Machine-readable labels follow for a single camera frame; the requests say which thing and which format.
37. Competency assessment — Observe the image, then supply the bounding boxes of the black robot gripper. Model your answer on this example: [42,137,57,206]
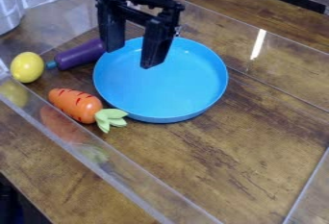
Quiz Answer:
[97,0,184,69]

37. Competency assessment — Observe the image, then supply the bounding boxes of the orange toy carrot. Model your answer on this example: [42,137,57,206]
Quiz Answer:
[49,88,128,133]

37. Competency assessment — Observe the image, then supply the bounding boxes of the blue round tray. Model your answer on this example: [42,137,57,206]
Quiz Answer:
[93,37,229,123]

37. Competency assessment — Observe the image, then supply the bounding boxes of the purple toy eggplant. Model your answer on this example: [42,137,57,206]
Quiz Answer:
[47,38,106,70]

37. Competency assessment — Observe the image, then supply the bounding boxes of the yellow toy lemon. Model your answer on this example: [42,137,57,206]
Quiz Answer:
[11,52,46,83]

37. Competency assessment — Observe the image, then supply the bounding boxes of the clear acrylic barrier wall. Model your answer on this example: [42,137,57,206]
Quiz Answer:
[0,0,329,224]

